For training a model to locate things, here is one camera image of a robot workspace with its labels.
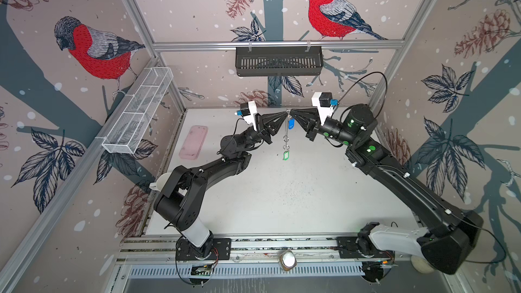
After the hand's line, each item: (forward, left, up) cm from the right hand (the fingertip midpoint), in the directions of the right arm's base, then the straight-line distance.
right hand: (294, 109), depth 62 cm
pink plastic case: (+14, +48, -41) cm, 65 cm away
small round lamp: (-35, +1, -34) cm, 49 cm away
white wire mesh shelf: (+10, +61, -11) cm, 62 cm away
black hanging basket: (+50, +4, -14) cm, 52 cm away
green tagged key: (-6, +2, -18) cm, 19 cm away
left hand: (-3, +1, 0) cm, 3 cm away
